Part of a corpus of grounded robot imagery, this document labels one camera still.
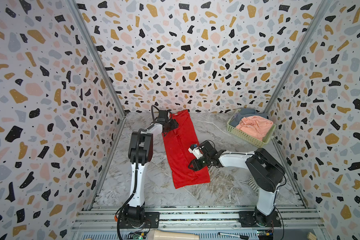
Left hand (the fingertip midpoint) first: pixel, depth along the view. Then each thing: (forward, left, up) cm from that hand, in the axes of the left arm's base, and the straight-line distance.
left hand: (177, 121), depth 109 cm
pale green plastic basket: (-14, -47, +1) cm, 49 cm away
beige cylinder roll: (-67, +5, -1) cm, 67 cm away
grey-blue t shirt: (+6, -51, +3) cm, 51 cm away
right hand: (-32, -8, -2) cm, 33 cm away
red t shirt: (-11, -2, -6) cm, 13 cm away
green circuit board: (-67, +16, -5) cm, 69 cm away
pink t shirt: (-9, -54, +5) cm, 55 cm away
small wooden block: (-69, -64, -3) cm, 94 cm away
